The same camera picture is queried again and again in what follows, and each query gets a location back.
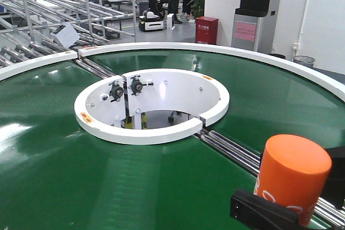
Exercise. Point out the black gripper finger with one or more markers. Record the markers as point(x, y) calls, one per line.
point(338, 176)
point(264, 211)

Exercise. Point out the orange cylinder capacitor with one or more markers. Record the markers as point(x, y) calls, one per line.
point(293, 170)

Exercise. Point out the round white conveyor green belt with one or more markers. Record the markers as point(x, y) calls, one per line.
point(81, 173)

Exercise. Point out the grey mesh waste bin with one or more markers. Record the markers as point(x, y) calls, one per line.
point(304, 61)

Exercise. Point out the pink paper sign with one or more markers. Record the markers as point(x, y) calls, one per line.
point(245, 32)

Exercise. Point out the black bearing block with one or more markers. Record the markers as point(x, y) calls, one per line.
point(117, 92)
point(137, 86)

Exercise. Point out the red metal cabinet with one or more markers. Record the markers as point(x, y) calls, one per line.
point(207, 32)

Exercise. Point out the white upright box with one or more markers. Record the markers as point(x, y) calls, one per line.
point(170, 21)

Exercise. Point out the white humanoid robot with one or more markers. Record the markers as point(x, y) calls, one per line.
point(151, 22)

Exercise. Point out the white control box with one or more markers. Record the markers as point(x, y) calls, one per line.
point(66, 36)

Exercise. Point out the steel tube roller rack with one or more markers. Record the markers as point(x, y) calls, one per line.
point(35, 48)

